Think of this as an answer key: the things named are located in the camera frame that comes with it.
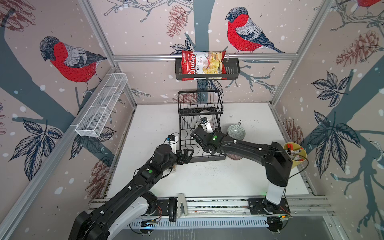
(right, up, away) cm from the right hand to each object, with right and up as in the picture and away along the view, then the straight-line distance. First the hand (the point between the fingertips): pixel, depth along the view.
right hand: (210, 134), depth 85 cm
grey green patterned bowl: (+19, 0, +13) cm, 22 cm away
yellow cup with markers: (+45, -12, -7) cm, 47 cm away
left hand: (-12, -8, -9) cm, 17 cm away
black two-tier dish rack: (-11, +18, +10) cm, 23 cm away
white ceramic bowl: (+1, +10, +18) cm, 21 cm away
